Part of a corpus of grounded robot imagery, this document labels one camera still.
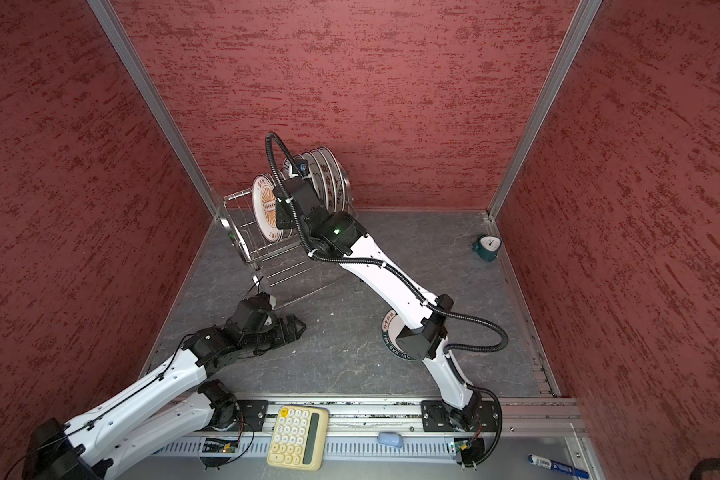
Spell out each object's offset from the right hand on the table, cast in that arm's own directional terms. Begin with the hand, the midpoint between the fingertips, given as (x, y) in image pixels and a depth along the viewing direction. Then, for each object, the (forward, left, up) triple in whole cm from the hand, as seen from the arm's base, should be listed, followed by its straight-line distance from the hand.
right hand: (288, 206), depth 70 cm
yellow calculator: (-43, -1, -35) cm, 56 cm away
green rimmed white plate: (-16, -26, -38) cm, 48 cm away
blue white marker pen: (-50, -60, -37) cm, 86 cm away
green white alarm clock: (+13, -63, -35) cm, 73 cm away
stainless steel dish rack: (+8, +9, -36) cm, 38 cm away
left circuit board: (-43, +21, -40) cm, 63 cm away
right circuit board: (-45, -41, -39) cm, 73 cm away
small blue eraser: (-44, -23, -38) cm, 62 cm away
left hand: (-21, +2, -30) cm, 37 cm away
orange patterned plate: (+6, +8, -5) cm, 12 cm away
